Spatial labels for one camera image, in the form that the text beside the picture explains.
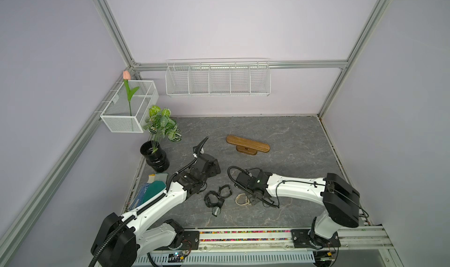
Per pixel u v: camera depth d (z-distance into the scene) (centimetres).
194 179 60
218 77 98
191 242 73
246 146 97
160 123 79
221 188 87
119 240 39
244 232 77
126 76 83
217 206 81
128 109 81
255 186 60
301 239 74
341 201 44
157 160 89
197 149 74
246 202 82
